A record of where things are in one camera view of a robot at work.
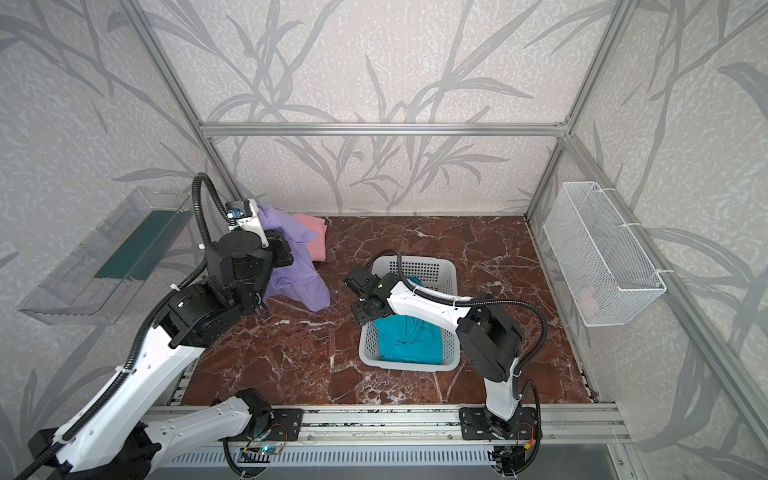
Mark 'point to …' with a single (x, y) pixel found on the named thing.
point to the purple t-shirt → (300, 282)
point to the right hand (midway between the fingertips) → (366, 300)
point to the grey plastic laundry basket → (436, 275)
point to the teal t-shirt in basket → (409, 339)
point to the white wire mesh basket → (609, 277)
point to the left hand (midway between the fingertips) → (283, 219)
